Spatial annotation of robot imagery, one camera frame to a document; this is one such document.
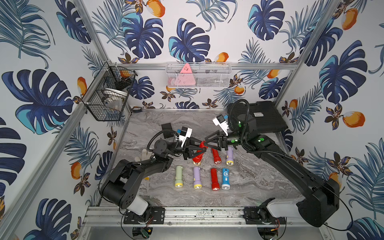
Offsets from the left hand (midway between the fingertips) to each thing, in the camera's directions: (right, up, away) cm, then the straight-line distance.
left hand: (205, 147), depth 66 cm
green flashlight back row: (-2, -13, +24) cm, 27 cm away
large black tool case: (+49, +15, +40) cm, 65 cm away
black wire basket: (-55, +25, +17) cm, 63 cm away
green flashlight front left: (-13, -21, +17) cm, 30 cm away
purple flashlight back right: (+17, -12, +24) cm, 32 cm away
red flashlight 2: (+10, -11, +25) cm, 29 cm away
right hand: (0, +3, +2) cm, 3 cm away
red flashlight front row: (+7, -23, +16) cm, 29 cm away
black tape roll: (-51, +23, +55) cm, 78 cm away
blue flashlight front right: (+12, -22, +15) cm, 30 cm away
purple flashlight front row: (-3, -22, +15) cm, 27 cm away
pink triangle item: (-10, +39, +24) cm, 47 cm away
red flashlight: (-3, -7, +5) cm, 9 cm away
